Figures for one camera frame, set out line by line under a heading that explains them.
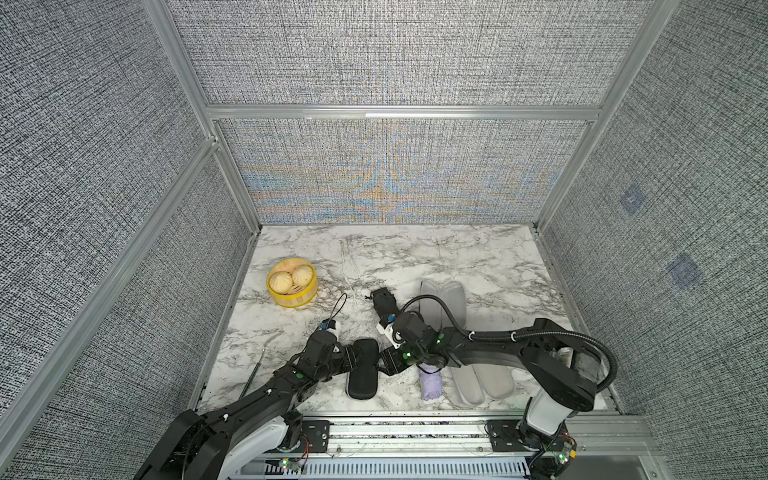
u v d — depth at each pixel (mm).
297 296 951
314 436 735
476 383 812
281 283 949
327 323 796
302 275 975
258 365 855
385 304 946
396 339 760
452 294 1000
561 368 460
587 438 747
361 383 795
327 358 690
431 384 785
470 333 581
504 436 729
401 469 701
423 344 670
